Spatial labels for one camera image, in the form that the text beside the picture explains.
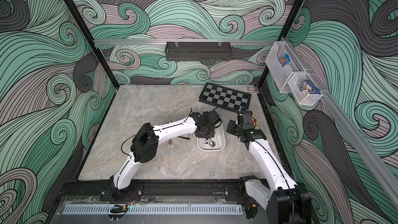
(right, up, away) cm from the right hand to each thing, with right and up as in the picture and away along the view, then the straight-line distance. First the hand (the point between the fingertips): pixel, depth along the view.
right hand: (234, 126), depth 83 cm
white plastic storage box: (-7, -9, +9) cm, 14 cm away
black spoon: (-27, -8, +5) cm, 29 cm away
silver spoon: (-12, -11, +6) cm, 17 cm away
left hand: (-12, -5, +4) cm, 14 cm away
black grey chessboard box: (0, +16, +26) cm, 30 cm away
